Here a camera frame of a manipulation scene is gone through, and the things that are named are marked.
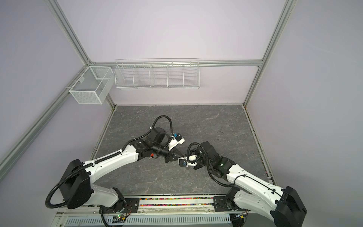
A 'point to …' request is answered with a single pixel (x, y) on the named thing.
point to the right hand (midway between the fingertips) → (188, 151)
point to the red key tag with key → (152, 154)
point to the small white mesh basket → (94, 85)
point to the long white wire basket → (158, 73)
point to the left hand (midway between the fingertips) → (182, 159)
